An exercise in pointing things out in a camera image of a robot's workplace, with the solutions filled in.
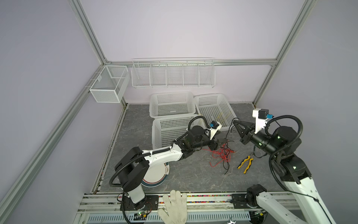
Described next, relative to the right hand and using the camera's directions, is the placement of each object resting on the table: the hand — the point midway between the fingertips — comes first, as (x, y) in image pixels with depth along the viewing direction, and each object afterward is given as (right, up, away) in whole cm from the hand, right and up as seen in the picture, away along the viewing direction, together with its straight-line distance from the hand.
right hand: (234, 122), depth 60 cm
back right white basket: (+5, +10, +58) cm, 59 cm away
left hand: (-1, -9, +13) cm, 16 cm away
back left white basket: (-39, +14, +60) cm, 73 cm away
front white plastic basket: (-36, -7, +43) cm, 56 cm away
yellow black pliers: (+19, -24, +29) cm, 43 cm away
